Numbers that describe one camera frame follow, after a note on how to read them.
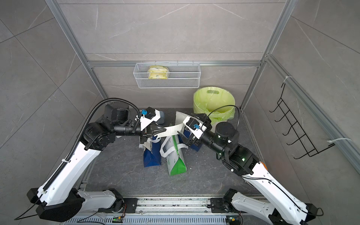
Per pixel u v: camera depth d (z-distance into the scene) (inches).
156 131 21.5
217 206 28.7
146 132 19.0
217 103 38.5
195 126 17.2
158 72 34.3
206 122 20.1
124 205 28.7
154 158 34.1
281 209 15.3
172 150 27.5
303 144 24.5
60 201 15.3
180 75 39.6
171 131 22.7
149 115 17.5
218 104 38.4
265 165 16.4
